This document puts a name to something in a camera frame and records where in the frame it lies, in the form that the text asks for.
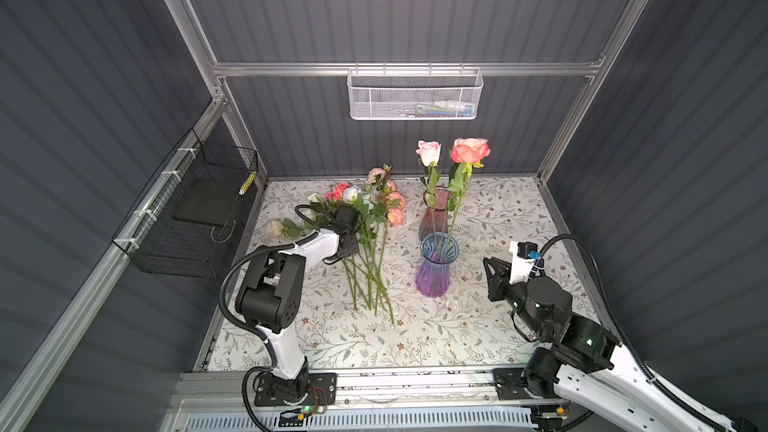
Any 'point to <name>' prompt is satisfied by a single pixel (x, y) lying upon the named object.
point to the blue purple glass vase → (437, 250)
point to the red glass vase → (435, 216)
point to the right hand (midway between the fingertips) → (490, 263)
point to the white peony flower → (352, 195)
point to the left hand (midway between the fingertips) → (345, 247)
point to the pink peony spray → (390, 208)
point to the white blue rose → (314, 198)
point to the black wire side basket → (182, 224)
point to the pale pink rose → (287, 227)
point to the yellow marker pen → (248, 183)
